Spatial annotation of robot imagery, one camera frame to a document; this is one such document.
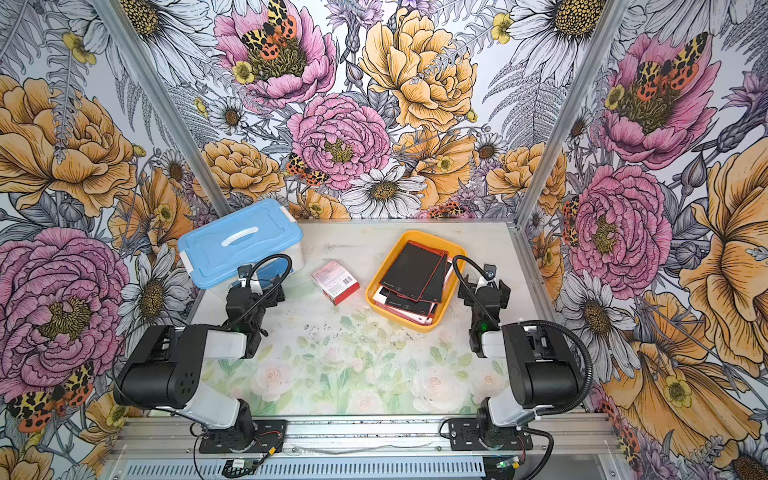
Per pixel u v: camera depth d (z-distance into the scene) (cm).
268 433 75
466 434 74
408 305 96
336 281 99
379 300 97
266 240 93
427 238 111
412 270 103
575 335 45
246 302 74
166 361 51
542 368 46
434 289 99
